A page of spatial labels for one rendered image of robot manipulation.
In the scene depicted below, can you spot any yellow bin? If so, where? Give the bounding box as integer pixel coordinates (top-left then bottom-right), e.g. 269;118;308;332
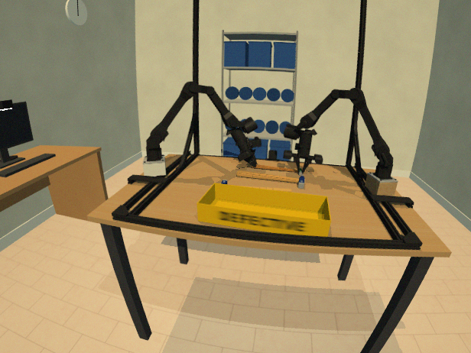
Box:
197;183;331;237

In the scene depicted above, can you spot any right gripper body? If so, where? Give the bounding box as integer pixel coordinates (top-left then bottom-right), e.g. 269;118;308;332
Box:
235;136;253;161

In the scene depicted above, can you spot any hammer with blue head and wooden handle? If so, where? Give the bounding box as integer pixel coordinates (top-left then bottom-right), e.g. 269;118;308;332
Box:
236;170;305;189

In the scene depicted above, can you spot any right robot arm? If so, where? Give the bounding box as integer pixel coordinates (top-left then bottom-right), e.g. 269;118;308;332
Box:
146;82;261;161

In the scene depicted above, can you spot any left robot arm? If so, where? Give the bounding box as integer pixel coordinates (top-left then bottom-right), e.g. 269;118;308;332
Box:
284;88;393;180

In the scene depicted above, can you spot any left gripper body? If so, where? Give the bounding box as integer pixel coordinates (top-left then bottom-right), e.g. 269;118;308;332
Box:
283;142;323;164

